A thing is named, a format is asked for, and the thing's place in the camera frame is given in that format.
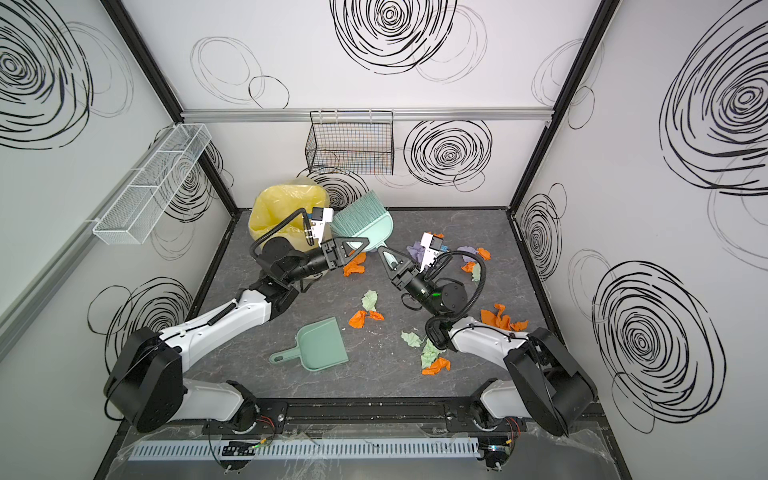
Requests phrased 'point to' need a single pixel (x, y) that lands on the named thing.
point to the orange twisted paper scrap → (468, 267)
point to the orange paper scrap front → (436, 366)
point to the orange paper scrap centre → (358, 320)
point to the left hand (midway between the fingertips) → (369, 247)
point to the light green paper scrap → (476, 271)
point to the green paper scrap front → (429, 354)
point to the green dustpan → (319, 346)
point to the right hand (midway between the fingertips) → (376, 257)
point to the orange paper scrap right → (500, 320)
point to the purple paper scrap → (469, 249)
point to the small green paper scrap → (411, 339)
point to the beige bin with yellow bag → (270, 204)
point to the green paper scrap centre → (369, 300)
